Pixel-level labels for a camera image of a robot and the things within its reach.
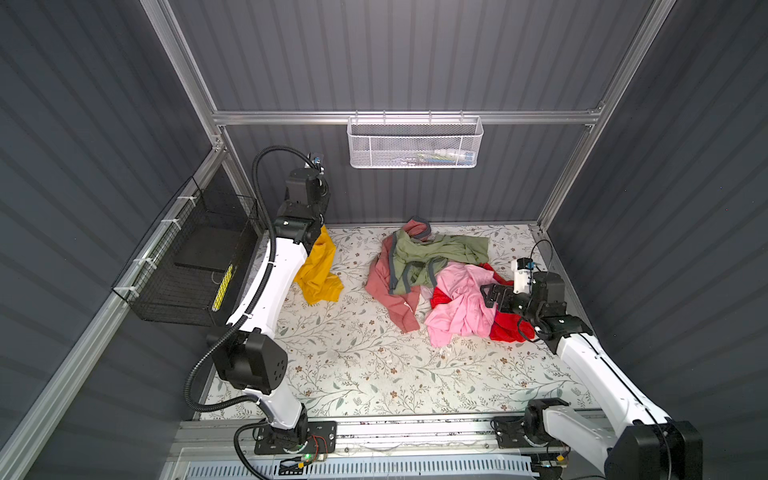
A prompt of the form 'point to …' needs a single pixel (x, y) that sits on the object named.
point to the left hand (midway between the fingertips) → (301, 183)
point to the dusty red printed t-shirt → (402, 306)
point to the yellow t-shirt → (320, 281)
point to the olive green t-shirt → (411, 258)
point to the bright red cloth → (503, 327)
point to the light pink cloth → (468, 315)
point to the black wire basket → (193, 268)
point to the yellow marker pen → (222, 287)
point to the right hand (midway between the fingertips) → (500, 290)
